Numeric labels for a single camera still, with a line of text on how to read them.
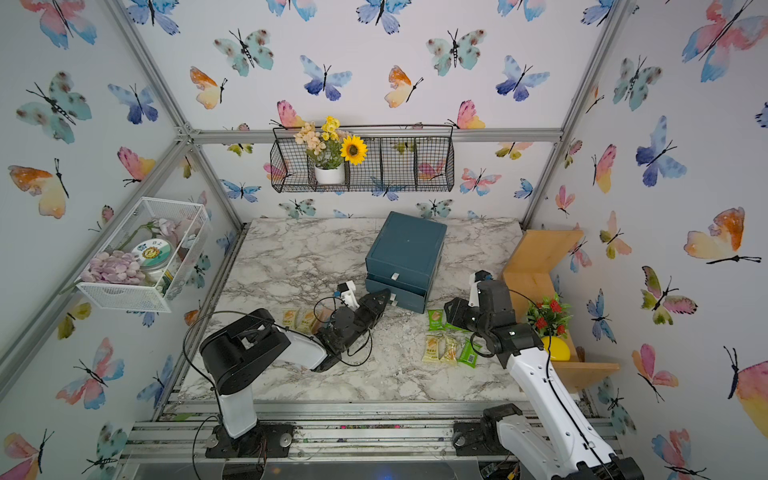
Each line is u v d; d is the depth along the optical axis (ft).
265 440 2.39
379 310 2.57
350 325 2.26
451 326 2.30
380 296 2.83
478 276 2.39
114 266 1.97
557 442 1.42
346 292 2.71
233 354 1.64
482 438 2.38
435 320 3.06
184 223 2.59
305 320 3.05
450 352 2.84
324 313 3.13
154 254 2.15
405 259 2.72
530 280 3.15
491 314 1.91
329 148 2.79
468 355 2.84
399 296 2.79
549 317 2.44
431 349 2.85
